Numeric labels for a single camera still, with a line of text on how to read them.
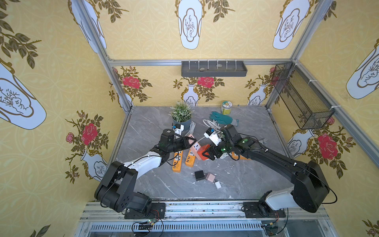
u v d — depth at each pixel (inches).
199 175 33.1
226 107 43.5
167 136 26.4
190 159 35.4
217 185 31.6
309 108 29.5
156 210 28.8
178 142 29.9
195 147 32.1
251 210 28.8
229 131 25.0
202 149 32.1
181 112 37.4
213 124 38.1
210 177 32.8
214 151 27.7
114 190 16.8
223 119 43.5
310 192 16.1
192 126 41.5
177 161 35.5
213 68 36.4
